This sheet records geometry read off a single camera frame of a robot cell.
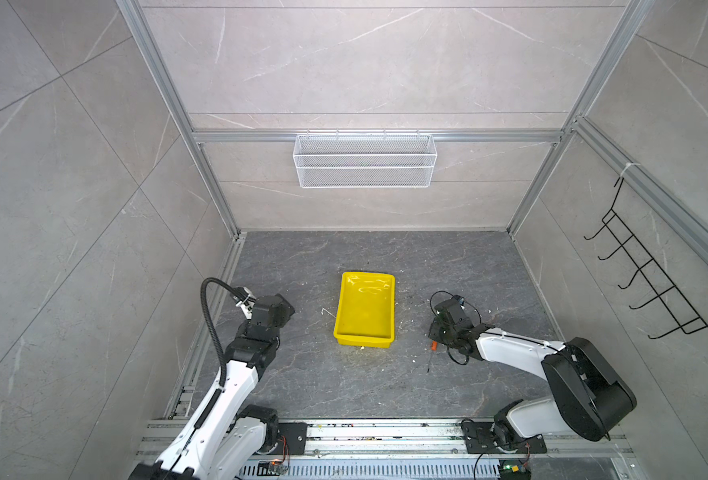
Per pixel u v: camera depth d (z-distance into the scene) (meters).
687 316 0.59
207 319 0.54
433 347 0.88
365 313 0.96
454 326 0.71
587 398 0.42
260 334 0.60
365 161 1.01
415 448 0.73
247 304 0.68
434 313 0.71
